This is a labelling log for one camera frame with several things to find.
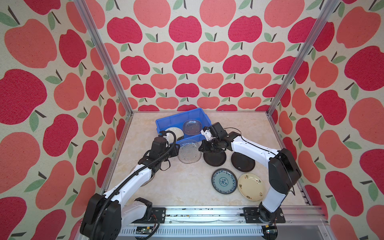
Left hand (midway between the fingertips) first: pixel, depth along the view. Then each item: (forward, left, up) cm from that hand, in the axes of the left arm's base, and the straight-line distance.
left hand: (181, 146), depth 84 cm
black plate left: (-1, -21, -14) cm, 25 cm away
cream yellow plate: (-18, -40, -15) cm, 46 cm away
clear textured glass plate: (-1, -4, -4) cm, 6 cm away
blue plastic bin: (+30, +5, -11) cm, 32 cm away
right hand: (+1, -12, -3) cm, 12 cm away
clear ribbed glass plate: (+26, -7, -14) cm, 30 cm away
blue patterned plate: (-14, -25, -15) cm, 32 cm away
